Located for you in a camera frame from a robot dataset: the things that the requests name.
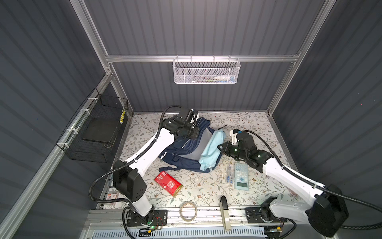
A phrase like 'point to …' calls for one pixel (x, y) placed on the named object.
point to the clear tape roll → (188, 211)
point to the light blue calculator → (241, 176)
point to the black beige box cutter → (224, 206)
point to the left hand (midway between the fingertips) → (199, 134)
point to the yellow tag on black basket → (122, 117)
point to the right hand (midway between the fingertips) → (218, 145)
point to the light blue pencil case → (209, 159)
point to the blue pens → (230, 174)
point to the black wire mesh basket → (91, 135)
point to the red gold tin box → (169, 184)
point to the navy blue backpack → (184, 153)
